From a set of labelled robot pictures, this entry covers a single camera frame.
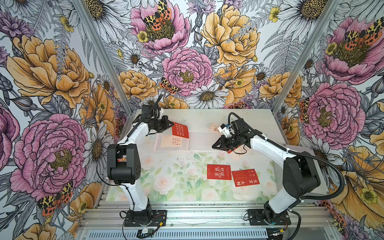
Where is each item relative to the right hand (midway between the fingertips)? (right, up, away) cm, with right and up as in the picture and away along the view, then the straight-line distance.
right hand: (214, 149), depth 84 cm
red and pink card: (+13, 0, -9) cm, 15 cm away
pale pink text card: (-27, +2, +19) cm, 33 cm away
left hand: (-23, +12, +8) cm, 28 cm away
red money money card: (-20, +10, +12) cm, 25 cm away
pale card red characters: (+2, +12, +29) cm, 31 cm away
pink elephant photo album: (-10, +2, +20) cm, 22 cm away
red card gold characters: (+19, -17, +4) cm, 25 cm away
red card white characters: (+5, -14, +6) cm, 16 cm away
